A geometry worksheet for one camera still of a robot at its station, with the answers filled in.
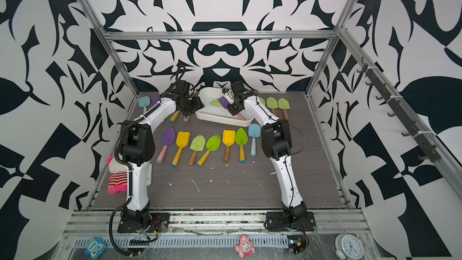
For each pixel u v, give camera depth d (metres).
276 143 0.62
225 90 0.94
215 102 1.16
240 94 0.78
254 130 1.03
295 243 0.71
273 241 0.71
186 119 1.04
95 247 0.68
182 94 0.79
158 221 0.73
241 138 0.99
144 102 1.16
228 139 0.99
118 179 0.78
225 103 1.02
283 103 1.17
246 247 0.66
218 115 0.99
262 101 0.71
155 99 1.22
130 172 0.59
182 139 0.98
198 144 0.97
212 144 0.97
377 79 0.65
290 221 0.66
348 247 0.66
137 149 0.57
